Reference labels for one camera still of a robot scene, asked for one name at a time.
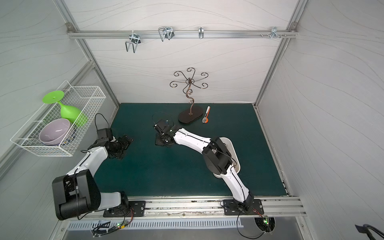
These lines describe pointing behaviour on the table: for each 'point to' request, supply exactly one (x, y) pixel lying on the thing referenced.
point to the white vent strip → (95, 226)
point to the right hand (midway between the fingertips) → (158, 140)
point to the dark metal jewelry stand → (188, 117)
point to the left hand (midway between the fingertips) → (130, 144)
